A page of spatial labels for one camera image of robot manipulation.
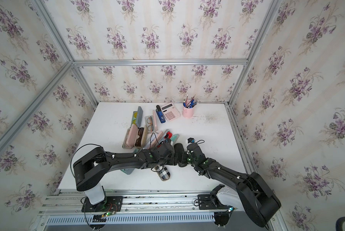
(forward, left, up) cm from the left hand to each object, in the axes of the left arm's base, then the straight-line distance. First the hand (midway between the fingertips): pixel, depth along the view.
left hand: (177, 159), depth 86 cm
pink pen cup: (+35, -9, +6) cm, 37 cm away
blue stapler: (+38, +12, -2) cm, 40 cm away
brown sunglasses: (+12, +26, -2) cm, 29 cm away
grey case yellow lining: (+31, +28, +4) cm, 42 cm away
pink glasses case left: (+14, +30, +3) cm, 33 cm away
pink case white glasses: (+15, +16, -1) cm, 22 cm away
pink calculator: (+39, +4, 0) cm, 40 cm away
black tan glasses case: (-3, -1, +10) cm, 10 cm away
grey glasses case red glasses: (+13, +2, +3) cm, 13 cm away
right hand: (+2, -3, +1) cm, 4 cm away
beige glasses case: (+15, +21, +2) cm, 26 cm away
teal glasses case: (-7, +28, +1) cm, 29 cm away
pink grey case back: (+25, +15, +4) cm, 30 cm away
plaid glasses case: (-8, +8, +1) cm, 11 cm away
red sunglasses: (+17, +5, +1) cm, 18 cm away
